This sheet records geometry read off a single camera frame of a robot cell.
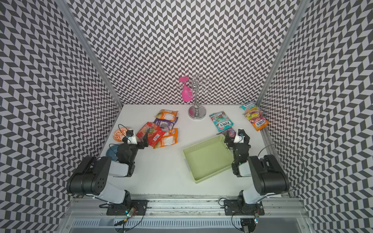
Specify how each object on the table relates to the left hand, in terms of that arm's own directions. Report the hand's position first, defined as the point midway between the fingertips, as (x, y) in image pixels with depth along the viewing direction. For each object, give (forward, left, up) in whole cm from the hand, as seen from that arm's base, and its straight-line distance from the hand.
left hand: (140, 133), depth 91 cm
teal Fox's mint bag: (+14, -55, -6) cm, 57 cm away
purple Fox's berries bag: (+13, -13, -8) cm, 20 cm away
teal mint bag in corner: (+27, -77, -5) cm, 82 cm away
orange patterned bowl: (+5, +17, -7) cm, 19 cm away
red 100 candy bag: (+3, -7, -4) cm, 9 cm away
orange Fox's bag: (+15, -79, -3) cm, 81 cm away
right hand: (-1, -60, +1) cm, 60 cm away
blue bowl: (-11, +16, -4) cm, 19 cm away
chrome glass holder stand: (+25, -37, -8) cm, 46 cm away
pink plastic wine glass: (+32, -29, +4) cm, 44 cm away
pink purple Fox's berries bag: (+5, -61, -7) cm, 61 cm away
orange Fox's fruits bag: (0, -18, -6) cm, 19 cm away
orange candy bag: (+21, -14, -6) cm, 26 cm away
